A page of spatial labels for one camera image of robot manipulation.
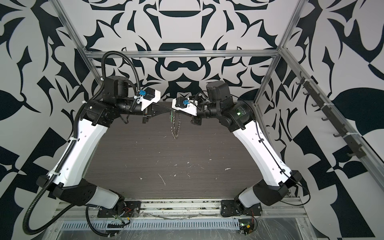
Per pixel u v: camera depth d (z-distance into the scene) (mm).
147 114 508
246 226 711
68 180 388
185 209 758
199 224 713
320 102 597
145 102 475
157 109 541
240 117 419
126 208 726
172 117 584
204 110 497
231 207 744
